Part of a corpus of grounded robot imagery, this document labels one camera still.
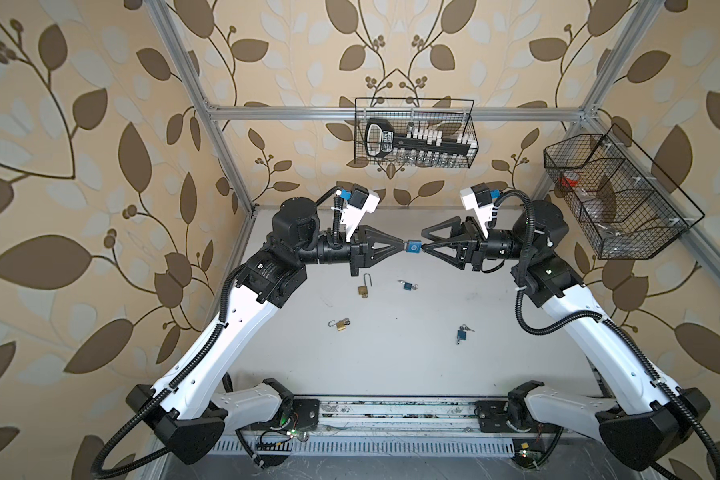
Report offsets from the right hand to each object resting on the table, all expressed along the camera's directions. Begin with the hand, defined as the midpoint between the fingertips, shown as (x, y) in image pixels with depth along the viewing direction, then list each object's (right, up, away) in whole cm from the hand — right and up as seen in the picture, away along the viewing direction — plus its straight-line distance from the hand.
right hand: (427, 244), depth 55 cm
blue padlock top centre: (+2, -15, +43) cm, 46 cm away
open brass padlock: (-13, -16, +42) cm, 47 cm away
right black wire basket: (+53, +8, +17) cm, 56 cm away
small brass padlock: (-20, -25, +34) cm, 47 cm away
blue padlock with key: (+17, -28, +34) cm, 47 cm away
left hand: (-5, 0, -3) cm, 6 cm away
